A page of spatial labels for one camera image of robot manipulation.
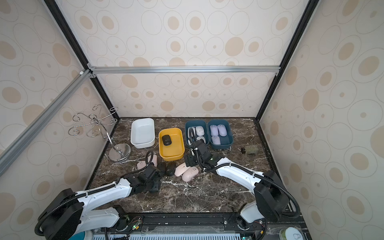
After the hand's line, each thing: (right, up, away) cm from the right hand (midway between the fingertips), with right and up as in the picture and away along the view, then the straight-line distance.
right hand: (196, 153), depth 86 cm
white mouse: (+3, +14, +25) cm, 29 cm away
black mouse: (-21, +7, +17) cm, 28 cm away
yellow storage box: (-14, -1, +15) cm, 21 cm away
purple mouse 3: (+13, +7, +18) cm, 23 cm away
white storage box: (-40, +12, +24) cm, 48 cm away
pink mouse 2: (-4, -12, +2) cm, 13 cm away
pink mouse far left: (-34, -8, +6) cm, 35 cm away
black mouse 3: (-16, -9, +4) cm, 19 cm away
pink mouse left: (-27, -6, +10) cm, 29 cm away
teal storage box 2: (+21, +6, +18) cm, 28 cm away
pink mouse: (-10, -10, +5) cm, 15 cm away
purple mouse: (+13, +14, +23) cm, 30 cm away
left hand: (-20, -18, 0) cm, 27 cm away
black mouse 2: (-21, -9, +5) cm, 23 cm away
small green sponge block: (+36, +1, +12) cm, 38 cm away
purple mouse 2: (+19, +14, +24) cm, 34 cm away
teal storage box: (-3, +20, +34) cm, 39 cm away
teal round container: (-49, -33, -21) cm, 62 cm away
